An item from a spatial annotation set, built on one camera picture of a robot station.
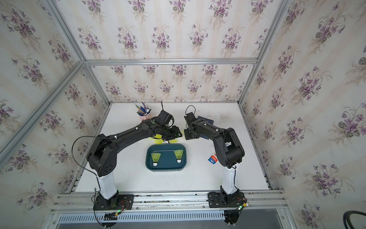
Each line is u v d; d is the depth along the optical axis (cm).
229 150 51
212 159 88
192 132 83
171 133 79
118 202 70
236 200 68
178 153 86
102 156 48
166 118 71
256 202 74
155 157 85
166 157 89
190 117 79
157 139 95
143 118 98
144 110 101
